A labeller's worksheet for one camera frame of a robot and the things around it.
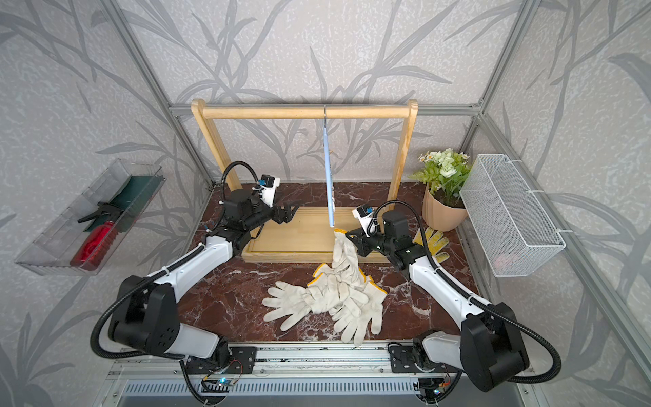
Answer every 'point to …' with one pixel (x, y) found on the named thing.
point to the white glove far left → (291, 302)
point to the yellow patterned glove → (434, 242)
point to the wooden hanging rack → (308, 234)
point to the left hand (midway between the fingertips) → (293, 197)
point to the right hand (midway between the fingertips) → (347, 233)
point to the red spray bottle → (98, 239)
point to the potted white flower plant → (442, 176)
